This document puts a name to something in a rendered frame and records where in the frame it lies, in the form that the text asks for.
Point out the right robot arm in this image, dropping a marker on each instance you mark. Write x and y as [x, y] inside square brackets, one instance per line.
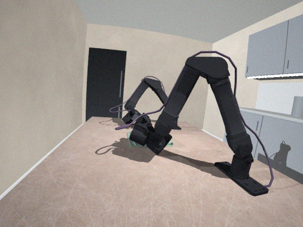
[156, 86]

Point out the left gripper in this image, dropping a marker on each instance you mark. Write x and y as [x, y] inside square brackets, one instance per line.
[167, 139]

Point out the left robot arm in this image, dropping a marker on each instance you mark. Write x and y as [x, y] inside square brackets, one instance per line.
[215, 70]

